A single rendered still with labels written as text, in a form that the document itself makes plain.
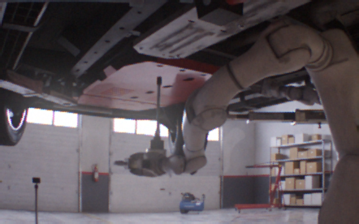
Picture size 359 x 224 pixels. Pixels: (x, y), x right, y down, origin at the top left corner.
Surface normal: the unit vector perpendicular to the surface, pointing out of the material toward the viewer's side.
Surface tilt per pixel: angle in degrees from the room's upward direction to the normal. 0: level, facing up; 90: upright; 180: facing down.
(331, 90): 103
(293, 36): 83
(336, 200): 88
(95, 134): 90
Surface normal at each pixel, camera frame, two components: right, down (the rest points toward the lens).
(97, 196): 0.54, -0.15
